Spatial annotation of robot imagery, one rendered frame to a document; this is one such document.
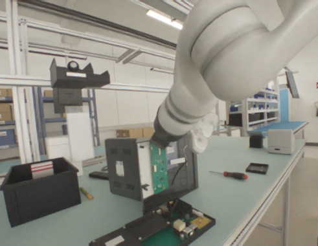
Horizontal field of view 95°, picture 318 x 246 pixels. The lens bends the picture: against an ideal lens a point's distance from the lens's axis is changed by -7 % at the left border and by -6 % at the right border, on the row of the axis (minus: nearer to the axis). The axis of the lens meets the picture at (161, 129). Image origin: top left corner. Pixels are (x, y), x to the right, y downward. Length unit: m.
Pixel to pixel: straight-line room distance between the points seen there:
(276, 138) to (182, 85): 0.97
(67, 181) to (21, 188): 0.12
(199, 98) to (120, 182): 0.45
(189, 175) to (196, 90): 0.42
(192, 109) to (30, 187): 0.51
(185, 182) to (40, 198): 0.46
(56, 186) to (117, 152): 0.21
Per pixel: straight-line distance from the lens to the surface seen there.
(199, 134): 0.29
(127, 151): 0.53
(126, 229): 0.41
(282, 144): 1.13
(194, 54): 0.17
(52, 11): 1.20
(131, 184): 0.56
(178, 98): 0.21
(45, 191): 0.60
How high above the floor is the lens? 1.26
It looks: 4 degrees down
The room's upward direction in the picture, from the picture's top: 4 degrees counter-clockwise
